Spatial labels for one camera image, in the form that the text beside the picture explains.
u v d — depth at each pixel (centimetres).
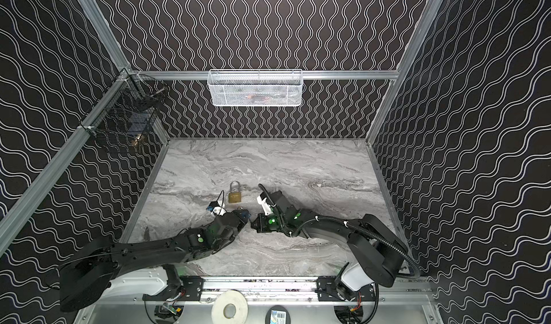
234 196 97
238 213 84
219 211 77
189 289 74
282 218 65
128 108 96
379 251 44
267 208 76
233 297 72
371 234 45
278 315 69
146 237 86
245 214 82
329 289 74
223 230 61
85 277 42
